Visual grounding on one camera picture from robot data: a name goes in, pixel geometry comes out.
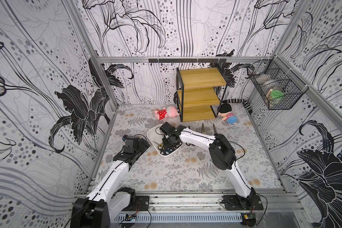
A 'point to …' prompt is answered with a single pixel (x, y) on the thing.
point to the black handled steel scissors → (215, 132)
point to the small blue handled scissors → (166, 151)
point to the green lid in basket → (276, 94)
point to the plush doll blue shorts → (224, 112)
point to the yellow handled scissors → (160, 146)
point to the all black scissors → (190, 144)
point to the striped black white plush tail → (245, 102)
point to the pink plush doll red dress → (170, 111)
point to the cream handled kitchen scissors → (203, 130)
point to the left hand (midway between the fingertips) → (147, 147)
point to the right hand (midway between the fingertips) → (167, 143)
